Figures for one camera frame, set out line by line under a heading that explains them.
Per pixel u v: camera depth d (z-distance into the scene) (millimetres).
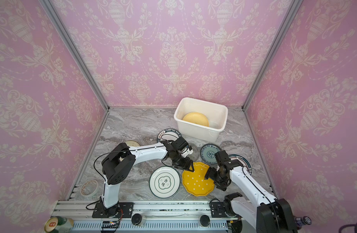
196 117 1095
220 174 698
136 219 636
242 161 920
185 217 730
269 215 396
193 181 833
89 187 824
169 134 835
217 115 1008
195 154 944
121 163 495
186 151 757
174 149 696
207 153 945
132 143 993
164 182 831
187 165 773
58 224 622
